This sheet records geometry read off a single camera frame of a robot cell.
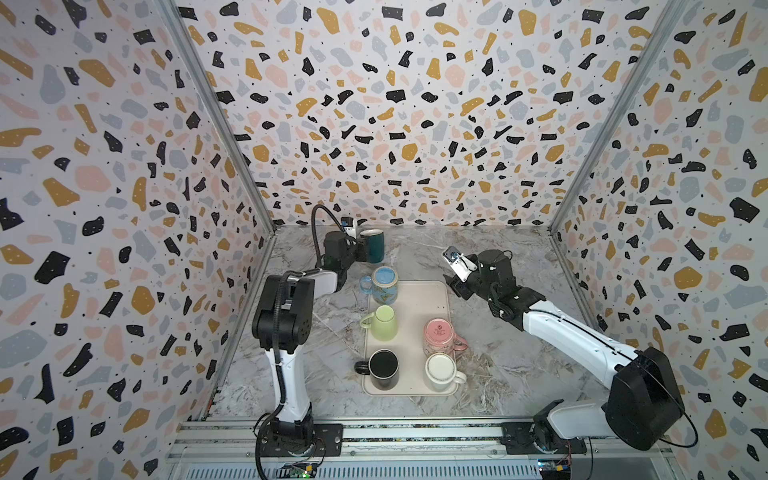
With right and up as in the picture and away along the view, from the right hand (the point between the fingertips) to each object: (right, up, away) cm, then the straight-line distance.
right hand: (452, 259), depth 82 cm
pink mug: (-4, -21, -2) cm, 21 cm away
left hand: (-26, +8, +17) cm, 32 cm away
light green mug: (-19, -18, +2) cm, 27 cm away
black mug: (-19, -28, -6) cm, 34 cm away
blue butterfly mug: (-20, -8, +10) cm, 24 cm away
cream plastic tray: (-12, -25, +11) cm, 30 cm away
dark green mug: (-24, +5, +31) cm, 40 cm away
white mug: (-4, -29, -4) cm, 30 cm away
